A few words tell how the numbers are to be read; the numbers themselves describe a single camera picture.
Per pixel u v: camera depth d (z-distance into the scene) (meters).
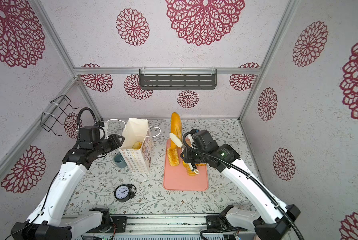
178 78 0.94
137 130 0.93
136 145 0.94
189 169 0.91
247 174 0.42
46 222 0.38
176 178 0.89
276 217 0.37
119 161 0.89
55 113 0.78
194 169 0.61
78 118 0.55
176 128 0.73
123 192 0.81
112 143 0.66
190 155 0.60
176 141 0.71
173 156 0.94
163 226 0.75
